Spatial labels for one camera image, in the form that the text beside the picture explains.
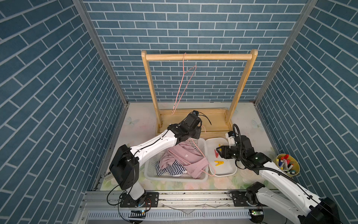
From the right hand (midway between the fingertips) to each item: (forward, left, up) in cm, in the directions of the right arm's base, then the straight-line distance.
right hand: (221, 149), depth 82 cm
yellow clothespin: (+8, -1, -9) cm, 12 cm away
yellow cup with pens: (-7, -34, +2) cm, 35 cm away
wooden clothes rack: (+32, +1, -12) cm, 34 cm away
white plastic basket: (-15, +41, -9) cm, 44 cm away
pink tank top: (-6, +31, -2) cm, 31 cm away
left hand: (+7, +12, +7) cm, 16 cm away
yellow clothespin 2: (-4, 0, -10) cm, 11 cm away
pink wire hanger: (+36, +34, -8) cm, 50 cm away
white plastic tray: (-6, 0, -11) cm, 13 cm away
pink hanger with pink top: (-5, +20, -2) cm, 20 cm away
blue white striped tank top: (-13, +27, -3) cm, 30 cm away
